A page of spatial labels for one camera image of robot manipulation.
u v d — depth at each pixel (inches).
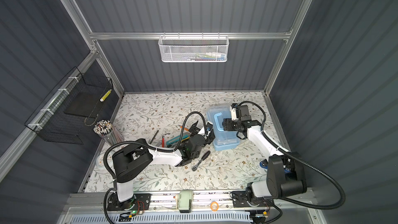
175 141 36.9
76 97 30.9
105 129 31.4
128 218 28.1
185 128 39.4
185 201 27.3
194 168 32.5
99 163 33.1
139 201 28.6
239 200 28.9
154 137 37.9
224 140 33.5
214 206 28.6
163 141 36.9
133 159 20.6
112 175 20.1
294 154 17.3
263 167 33.3
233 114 31.7
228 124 31.0
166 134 38.0
